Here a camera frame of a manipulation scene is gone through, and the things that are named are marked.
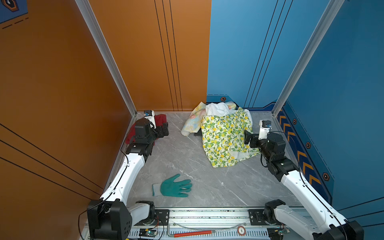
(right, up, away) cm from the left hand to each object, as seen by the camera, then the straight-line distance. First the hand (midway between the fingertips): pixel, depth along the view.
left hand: (159, 121), depth 80 cm
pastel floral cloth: (+18, 0, +25) cm, 31 cm away
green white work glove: (+5, -36, 0) cm, 36 cm away
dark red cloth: (-8, +2, +32) cm, 33 cm away
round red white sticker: (+42, -52, -11) cm, 67 cm away
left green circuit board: (-3, -53, -10) cm, 54 cm away
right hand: (+49, -5, -3) cm, 50 cm away
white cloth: (+38, +10, +27) cm, 48 cm away
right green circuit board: (+60, -52, -11) cm, 80 cm away
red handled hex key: (+17, -53, -11) cm, 57 cm away
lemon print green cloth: (+38, -11, +16) cm, 43 cm away
